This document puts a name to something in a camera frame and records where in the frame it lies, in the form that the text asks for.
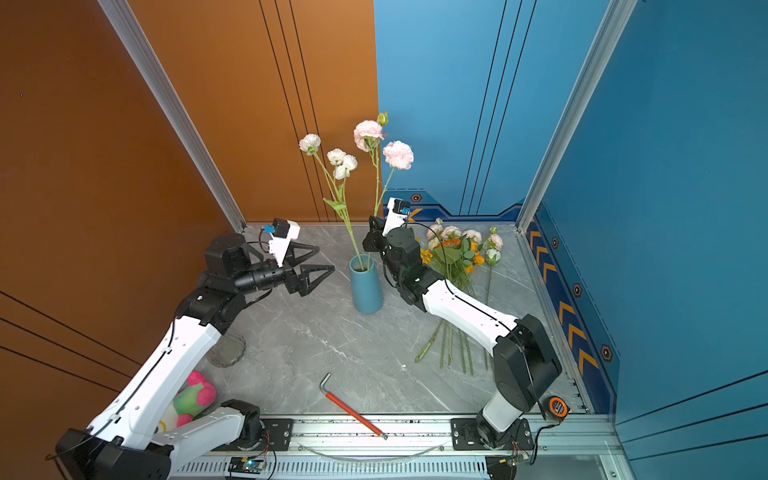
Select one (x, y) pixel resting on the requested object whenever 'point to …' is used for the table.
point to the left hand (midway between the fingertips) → (324, 257)
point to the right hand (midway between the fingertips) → (367, 217)
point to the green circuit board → (247, 464)
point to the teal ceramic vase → (366, 287)
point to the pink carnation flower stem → (449, 243)
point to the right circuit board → (501, 467)
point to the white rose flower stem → (492, 258)
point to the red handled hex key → (328, 395)
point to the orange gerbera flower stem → (452, 271)
